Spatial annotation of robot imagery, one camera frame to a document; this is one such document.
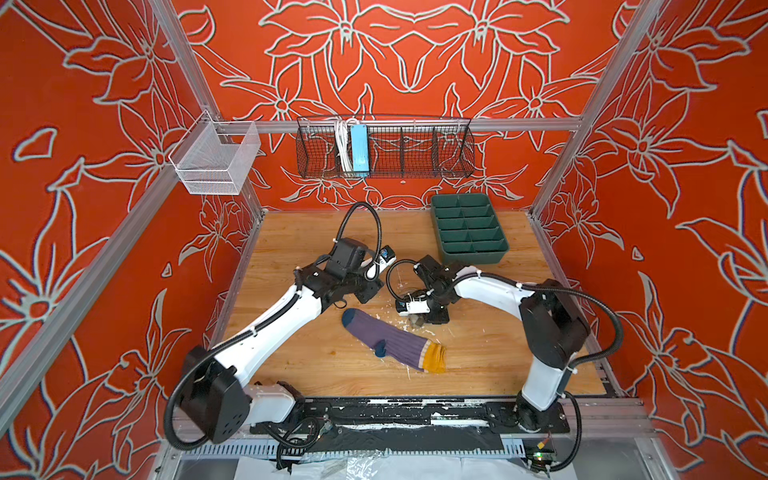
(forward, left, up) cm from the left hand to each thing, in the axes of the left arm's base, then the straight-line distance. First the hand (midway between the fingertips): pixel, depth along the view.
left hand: (376, 273), depth 79 cm
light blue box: (+34, +7, +16) cm, 38 cm away
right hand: (-2, -14, -17) cm, 22 cm away
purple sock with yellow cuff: (-11, -4, -18) cm, 22 cm away
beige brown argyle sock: (-6, -12, -15) cm, 20 cm away
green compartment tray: (+30, -32, -13) cm, 45 cm away
